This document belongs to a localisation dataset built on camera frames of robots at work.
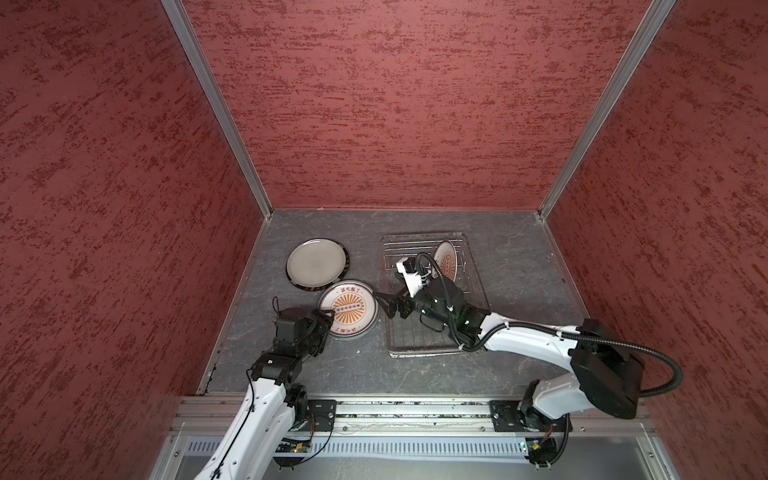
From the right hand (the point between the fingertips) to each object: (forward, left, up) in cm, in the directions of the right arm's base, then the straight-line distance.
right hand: (383, 291), depth 77 cm
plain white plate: (+22, +24, -17) cm, 37 cm away
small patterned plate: (+17, -20, -8) cm, 28 cm away
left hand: (-3, +14, -12) cm, 19 cm away
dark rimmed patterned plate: (+11, +18, -15) cm, 26 cm away
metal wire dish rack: (-5, -6, -19) cm, 20 cm away
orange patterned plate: (+4, +9, -16) cm, 19 cm away
